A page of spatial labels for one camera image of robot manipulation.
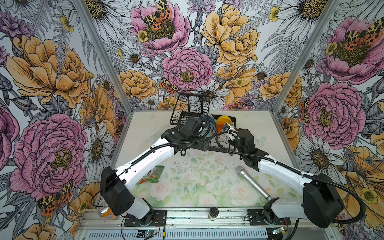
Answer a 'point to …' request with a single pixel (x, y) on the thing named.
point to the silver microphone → (241, 171)
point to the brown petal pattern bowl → (225, 136)
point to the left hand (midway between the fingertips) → (198, 143)
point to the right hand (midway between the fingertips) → (237, 131)
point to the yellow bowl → (222, 119)
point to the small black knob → (213, 213)
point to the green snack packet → (153, 175)
